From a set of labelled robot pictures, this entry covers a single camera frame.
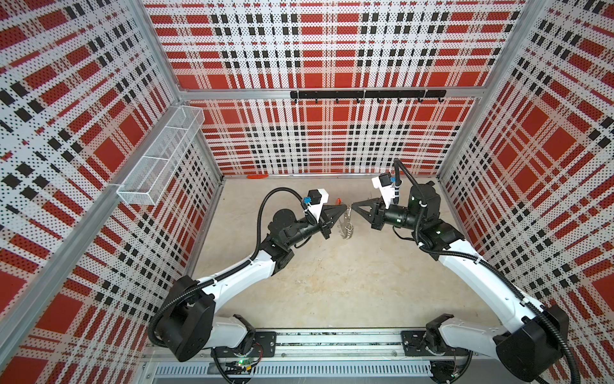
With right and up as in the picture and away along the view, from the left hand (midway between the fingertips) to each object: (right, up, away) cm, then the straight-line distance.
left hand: (346, 210), depth 69 cm
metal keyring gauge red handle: (0, -5, +2) cm, 6 cm away
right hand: (+2, 0, -2) cm, 3 cm away
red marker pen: (-42, +15, +57) cm, 73 cm away
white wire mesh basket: (-75, +11, +21) cm, 79 cm away
